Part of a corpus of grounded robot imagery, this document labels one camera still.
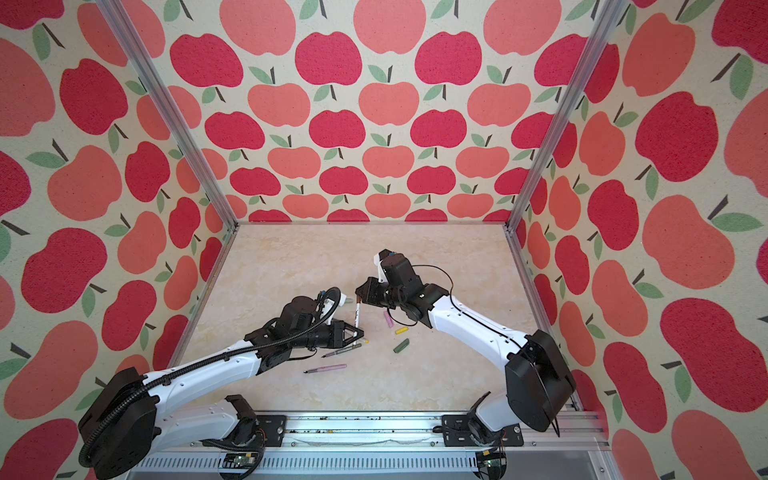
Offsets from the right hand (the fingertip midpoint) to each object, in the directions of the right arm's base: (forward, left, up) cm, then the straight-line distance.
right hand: (361, 289), depth 80 cm
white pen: (-6, 0, -3) cm, 7 cm away
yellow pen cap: (-2, -12, -19) cm, 22 cm away
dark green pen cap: (-7, -12, -19) cm, 23 cm away
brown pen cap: (-2, 0, -1) cm, 3 cm away
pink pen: (-15, +5, -18) cm, 24 cm away
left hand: (-12, -3, -5) cm, 13 cm away
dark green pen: (-11, +5, -18) cm, 21 cm away
